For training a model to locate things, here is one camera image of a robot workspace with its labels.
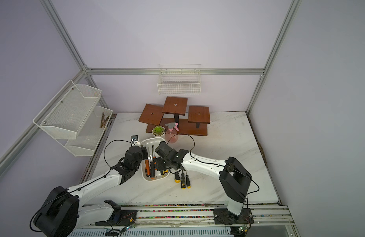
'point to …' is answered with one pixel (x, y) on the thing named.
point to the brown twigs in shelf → (103, 121)
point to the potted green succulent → (158, 131)
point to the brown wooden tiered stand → (192, 120)
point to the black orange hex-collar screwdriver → (152, 166)
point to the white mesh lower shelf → (86, 139)
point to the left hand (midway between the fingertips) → (141, 147)
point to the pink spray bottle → (171, 134)
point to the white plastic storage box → (148, 142)
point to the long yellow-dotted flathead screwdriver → (183, 180)
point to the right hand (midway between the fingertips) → (160, 166)
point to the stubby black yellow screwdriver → (177, 179)
